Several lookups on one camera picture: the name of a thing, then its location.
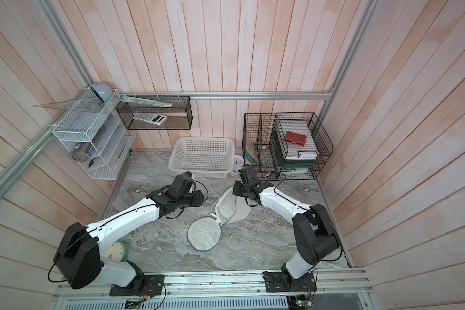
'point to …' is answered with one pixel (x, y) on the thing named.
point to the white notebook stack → (310, 151)
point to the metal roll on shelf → (81, 155)
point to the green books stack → (279, 152)
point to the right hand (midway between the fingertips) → (235, 186)
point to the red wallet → (296, 138)
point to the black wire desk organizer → (258, 127)
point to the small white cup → (238, 163)
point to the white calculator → (153, 118)
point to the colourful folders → (250, 155)
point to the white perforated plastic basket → (206, 157)
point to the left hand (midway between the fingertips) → (199, 200)
